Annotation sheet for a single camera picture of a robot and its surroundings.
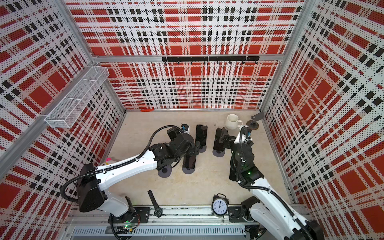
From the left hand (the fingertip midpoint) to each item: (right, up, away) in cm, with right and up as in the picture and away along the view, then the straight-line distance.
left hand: (192, 145), depth 78 cm
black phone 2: (+16, -3, +15) cm, 22 cm away
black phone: (+24, -19, +9) cm, 32 cm away
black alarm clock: (+14, -30, -3) cm, 34 cm away
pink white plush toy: (-51, -11, +10) cm, 53 cm away
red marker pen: (-42, +23, +49) cm, 68 cm away
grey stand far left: (-16, -18, +10) cm, 26 cm away
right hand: (+21, +8, -4) cm, 23 cm away
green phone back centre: (+5, +5, +9) cm, 11 cm away
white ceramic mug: (+28, +12, +27) cm, 41 cm away
